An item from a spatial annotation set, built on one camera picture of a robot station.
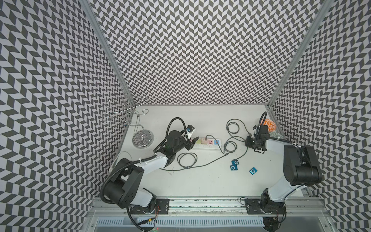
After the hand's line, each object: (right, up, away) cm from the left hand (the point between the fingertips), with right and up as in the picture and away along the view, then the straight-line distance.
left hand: (194, 135), depth 86 cm
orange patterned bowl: (+55, +5, +15) cm, 57 cm away
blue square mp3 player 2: (+24, -20, -1) cm, 31 cm away
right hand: (+35, -8, +10) cm, 37 cm away
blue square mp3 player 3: (+35, -21, -2) cm, 41 cm away
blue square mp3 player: (+25, -17, +2) cm, 31 cm away
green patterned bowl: (+61, -2, +19) cm, 64 cm away
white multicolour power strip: (+12, -7, +7) cm, 15 cm away
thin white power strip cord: (-48, -13, +4) cm, 50 cm away
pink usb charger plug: (+6, -5, +4) cm, 9 cm away
